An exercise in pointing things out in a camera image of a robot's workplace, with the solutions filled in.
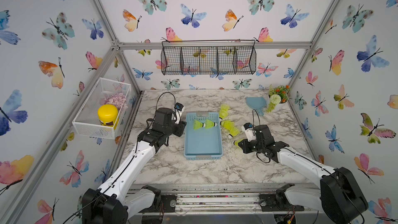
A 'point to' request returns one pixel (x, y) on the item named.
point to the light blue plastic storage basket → (202, 144)
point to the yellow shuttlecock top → (224, 111)
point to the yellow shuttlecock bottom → (209, 124)
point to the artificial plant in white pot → (278, 96)
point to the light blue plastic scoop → (256, 102)
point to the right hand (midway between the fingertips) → (240, 142)
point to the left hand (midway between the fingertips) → (183, 119)
